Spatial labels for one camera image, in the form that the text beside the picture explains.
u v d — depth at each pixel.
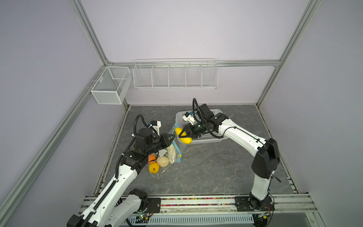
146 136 0.54
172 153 0.86
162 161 0.83
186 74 1.02
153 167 0.81
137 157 0.53
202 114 0.65
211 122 0.61
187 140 0.73
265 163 0.46
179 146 0.77
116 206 0.54
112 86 1.00
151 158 0.87
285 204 0.76
